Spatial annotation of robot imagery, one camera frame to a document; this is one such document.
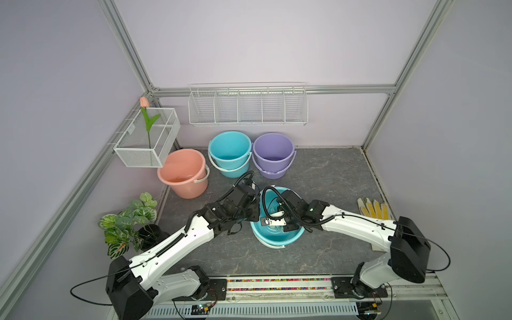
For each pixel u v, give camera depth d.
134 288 0.38
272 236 0.85
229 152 1.06
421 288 0.75
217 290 0.74
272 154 1.07
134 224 0.68
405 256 0.41
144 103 0.83
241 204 0.57
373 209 0.94
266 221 0.68
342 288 0.74
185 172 0.92
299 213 0.61
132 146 0.74
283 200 0.62
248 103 0.97
